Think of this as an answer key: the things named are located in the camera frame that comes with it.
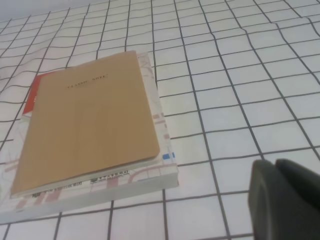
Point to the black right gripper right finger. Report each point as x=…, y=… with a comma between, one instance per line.
x=302, y=185

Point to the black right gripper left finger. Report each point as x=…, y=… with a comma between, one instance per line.
x=277, y=211

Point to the white red map-cover book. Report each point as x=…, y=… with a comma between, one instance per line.
x=162, y=174

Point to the white grid tablecloth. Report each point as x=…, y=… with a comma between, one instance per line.
x=238, y=81

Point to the brown kraft notebook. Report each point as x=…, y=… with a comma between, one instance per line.
x=88, y=121

